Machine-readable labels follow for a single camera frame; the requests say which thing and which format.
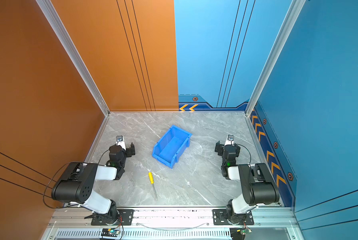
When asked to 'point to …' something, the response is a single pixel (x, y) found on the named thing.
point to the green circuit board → (110, 232)
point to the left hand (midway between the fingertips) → (124, 142)
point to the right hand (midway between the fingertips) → (226, 142)
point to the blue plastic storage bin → (174, 141)
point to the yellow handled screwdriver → (152, 181)
